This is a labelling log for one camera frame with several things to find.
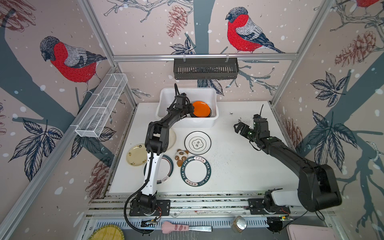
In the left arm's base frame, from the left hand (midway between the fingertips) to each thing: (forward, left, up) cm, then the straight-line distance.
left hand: (193, 105), depth 107 cm
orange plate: (+2, -6, -6) cm, 9 cm away
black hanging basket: (+18, -9, +19) cm, 28 cm away
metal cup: (-70, -19, +1) cm, 72 cm away
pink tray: (-73, -47, -8) cm, 87 cm away
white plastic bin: (+9, +21, -2) cm, 23 cm away
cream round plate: (-21, +15, -11) cm, 28 cm away
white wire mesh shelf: (-19, +50, +21) cm, 57 cm away
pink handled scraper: (-70, +12, -8) cm, 72 cm away
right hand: (-23, -28, +4) cm, 36 cm away
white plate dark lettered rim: (-44, -1, -10) cm, 45 cm away
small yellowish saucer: (-33, +36, -10) cm, 50 cm away
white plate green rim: (-44, +16, -10) cm, 48 cm away
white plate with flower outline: (-25, -2, -10) cm, 27 cm away
